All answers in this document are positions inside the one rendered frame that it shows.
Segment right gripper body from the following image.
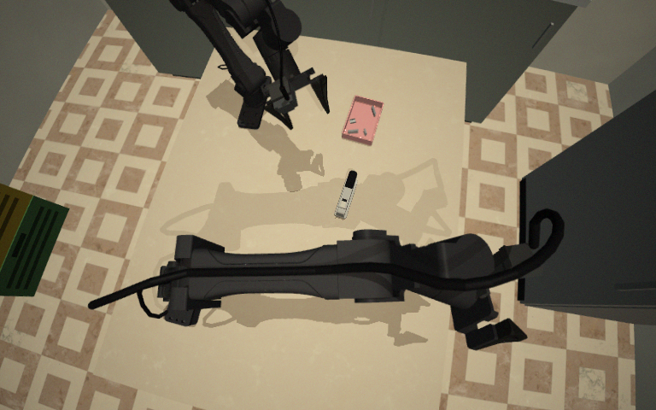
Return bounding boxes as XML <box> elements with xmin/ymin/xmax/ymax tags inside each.
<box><xmin>429</xmin><ymin>243</ymin><xmax>533</xmax><ymax>349</ymax></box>

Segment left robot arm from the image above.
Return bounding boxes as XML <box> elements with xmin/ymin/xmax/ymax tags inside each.
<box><xmin>169</xmin><ymin>0</ymin><xmax>302</xmax><ymax>129</ymax></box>

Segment pink shallow tray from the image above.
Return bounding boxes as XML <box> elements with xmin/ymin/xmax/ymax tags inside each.
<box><xmin>342</xmin><ymin>95</ymin><xmax>384</xmax><ymax>145</ymax></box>

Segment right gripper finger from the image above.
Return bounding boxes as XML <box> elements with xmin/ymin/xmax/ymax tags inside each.
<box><xmin>473</xmin><ymin>318</ymin><xmax>528</xmax><ymax>350</ymax></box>

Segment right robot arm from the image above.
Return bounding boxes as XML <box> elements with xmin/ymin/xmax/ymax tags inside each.
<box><xmin>157</xmin><ymin>229</ymin><xmax>495</xmax><ymax>326</ymax></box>

